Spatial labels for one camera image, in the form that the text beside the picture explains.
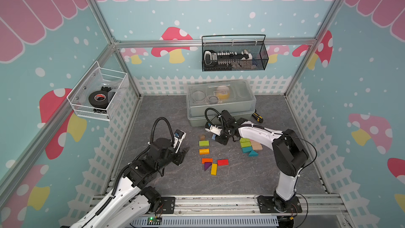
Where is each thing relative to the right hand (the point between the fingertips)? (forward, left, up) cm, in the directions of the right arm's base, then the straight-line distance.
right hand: (217, 136), depth 93 cm
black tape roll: (+3, +55, +31) cm, 63 cm away
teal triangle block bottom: (-9, -20, -3) cm, 22 cm away
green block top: (-2, +8, -4) cm, 10 cm away
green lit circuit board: (-40, +31, -7) cm, 51 cm away
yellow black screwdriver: (+16, -28, -4) cm, 33 cm away
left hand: (-13, +18, +13) cm, 25 cm away
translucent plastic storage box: (+17, -11, +15) cm, 26 cm away
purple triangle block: (-16, +6, -3) cm, 17 cm away
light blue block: (-1, +3, +2) cm, 4 cm away
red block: (-13, -3, -6) cm, 15 cm away
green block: (-4, -14, -4) cm, 16 cm away
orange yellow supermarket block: (-7, +9, -5) cm, 12 cm away
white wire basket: (+18, +63, +30) cm, 72 cm away
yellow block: (-18, +3, -5) cm, 19 cm away
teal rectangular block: (-7, -16, -3) cm, 18 cm away
